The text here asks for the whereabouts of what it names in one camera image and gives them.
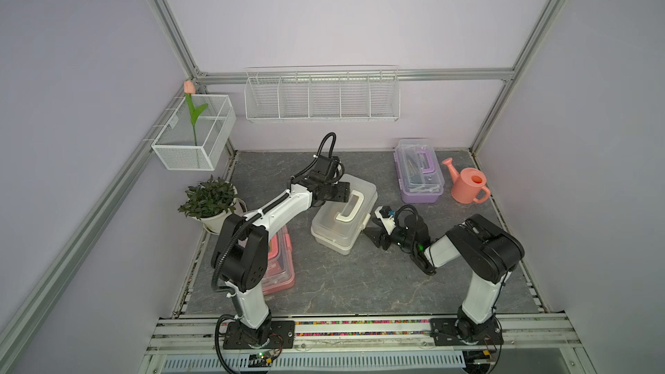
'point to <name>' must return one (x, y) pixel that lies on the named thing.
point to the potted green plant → (210, 202)
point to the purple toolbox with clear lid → (419, 171)
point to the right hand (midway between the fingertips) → (369, 222)
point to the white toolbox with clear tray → (338, 224)
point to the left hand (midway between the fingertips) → (342, 192)
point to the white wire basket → (175, 145)
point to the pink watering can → (469, 185)
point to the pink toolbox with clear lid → (280, 274)
